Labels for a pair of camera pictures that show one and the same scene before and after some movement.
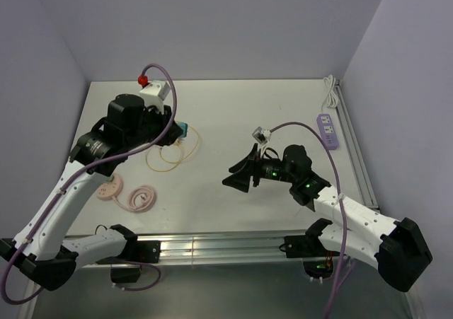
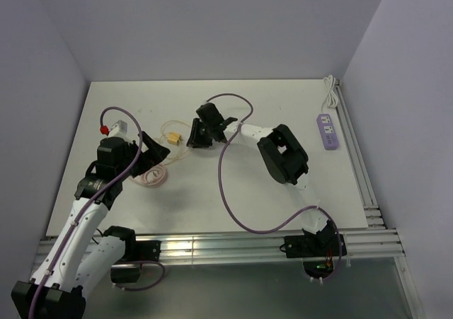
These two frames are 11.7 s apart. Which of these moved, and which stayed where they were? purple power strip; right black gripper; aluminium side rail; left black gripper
Moved: right black gripper; left black gripper
Stayed: purple power strip; aluminium side rail
